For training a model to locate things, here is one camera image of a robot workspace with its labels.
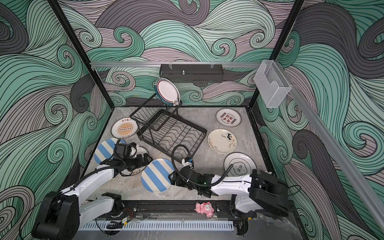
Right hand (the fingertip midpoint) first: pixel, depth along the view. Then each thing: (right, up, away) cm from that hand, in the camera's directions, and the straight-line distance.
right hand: (172, 180), depth 78 cm
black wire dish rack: (-6, +28, +1) cm, 29 cm away
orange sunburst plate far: (-38, +26, +28) cm, 55 cm away
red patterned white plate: (+40, +34, +36) cm, 64 cm away
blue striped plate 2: (-46, +12, +17) cm, 51 cm away
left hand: (-16, +8, +8) cm, 20 cm away
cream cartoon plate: (+32, +18, +22) cm, 43 cm away
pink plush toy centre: (+17, -11, -7) cm, 21 cm away
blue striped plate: (-11, -1, +6) cm, 12 cm away
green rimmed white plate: (-4, +49, +10) cm, 50 cm away
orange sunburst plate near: (-21, +13, +14) cm, 28 cm away
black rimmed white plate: (+43, +4, +12) cm, 45 cm away
